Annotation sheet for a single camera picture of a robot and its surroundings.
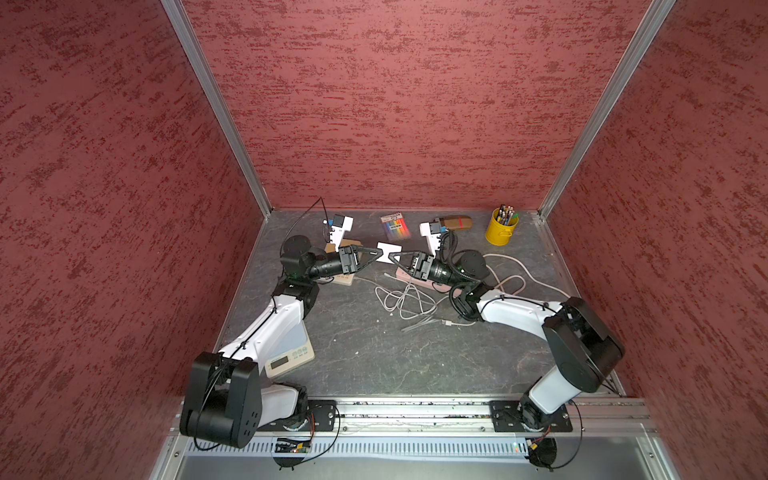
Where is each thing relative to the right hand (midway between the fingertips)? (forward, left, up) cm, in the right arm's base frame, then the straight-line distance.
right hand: (388, 261), depth 71 cm
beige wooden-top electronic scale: (+11, +16, -26) cm, 32 cm away
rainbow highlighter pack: (+35, -2, -26) cm, 43 cm away
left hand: (0, +2, +1) cm, 2 cm away
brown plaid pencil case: (+36, -26, -26) cm, 51 cm away
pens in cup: (+26, -39, -12) cm, 49 cm away
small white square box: (+2, 0, +3) cm, 4 cm away
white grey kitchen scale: (-12, +28, -25) cm, 39 cm away
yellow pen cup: (+27, -39, -23) cm, 53 cm away
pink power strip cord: (+12, -42, -28) cm, 52 cm away
